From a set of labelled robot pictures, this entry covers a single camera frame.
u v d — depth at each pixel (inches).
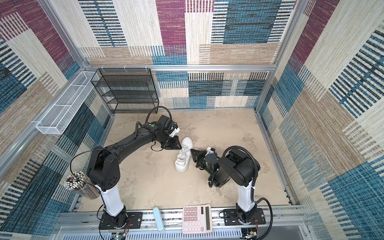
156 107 32.2
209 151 34.8
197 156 32.0
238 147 20.5
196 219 28.4
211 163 28.3
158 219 28.3
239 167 20.5
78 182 26.9
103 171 18.9
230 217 28.7
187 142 38.9
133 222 28.9
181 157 35.2
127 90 43.5
